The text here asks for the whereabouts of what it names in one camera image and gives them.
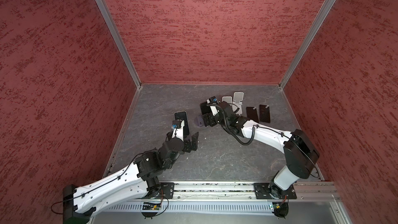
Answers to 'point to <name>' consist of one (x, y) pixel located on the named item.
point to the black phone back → (204, 108)
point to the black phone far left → (183, 115)
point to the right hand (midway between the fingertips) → (206, 117)
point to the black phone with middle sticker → (252, 113)
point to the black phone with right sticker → (264, 113)
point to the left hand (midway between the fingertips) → (189, 135)
